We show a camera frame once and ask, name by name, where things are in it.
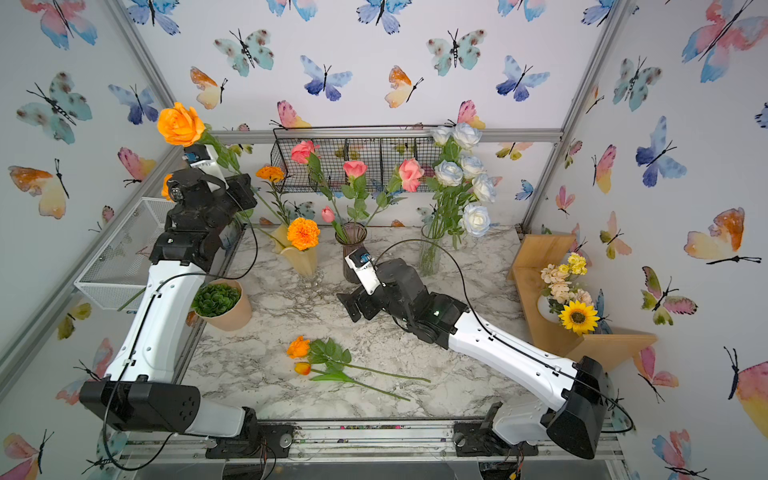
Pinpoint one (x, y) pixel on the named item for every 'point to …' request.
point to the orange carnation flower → (274, 174)
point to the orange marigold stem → (303, 234)
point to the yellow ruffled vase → (304, 260)
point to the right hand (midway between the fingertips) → (355, 279)
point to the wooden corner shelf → (532, 255)
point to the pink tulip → (328, 214)
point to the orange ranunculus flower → (327, 353)
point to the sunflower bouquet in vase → (562, 301)
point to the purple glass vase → (352, 236)
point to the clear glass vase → (432, 236)
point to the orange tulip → (306, 369)
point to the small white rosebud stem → (448, 193)
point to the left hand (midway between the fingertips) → (249, 173)
